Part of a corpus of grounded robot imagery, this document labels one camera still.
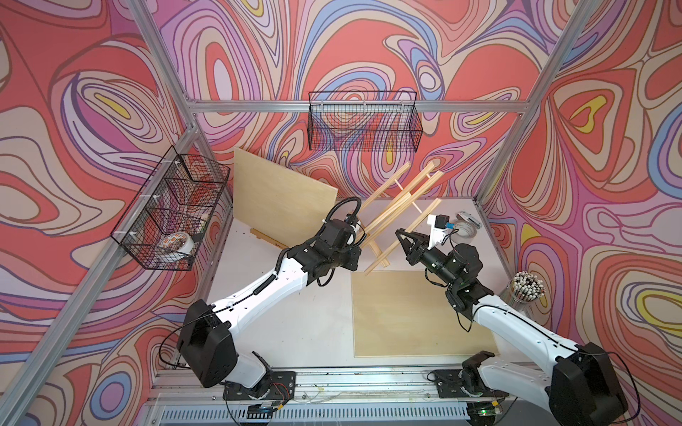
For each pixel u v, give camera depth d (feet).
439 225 2.12
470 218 3.64
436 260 2.14
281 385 2.38
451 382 2.39
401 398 2.37
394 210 2.36
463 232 3.52
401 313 2.90
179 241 2.36
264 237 3.34
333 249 1.92
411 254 2.19
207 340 1.32
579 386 1.33
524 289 2.41
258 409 2.31
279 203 2.98
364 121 2.77
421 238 2.22
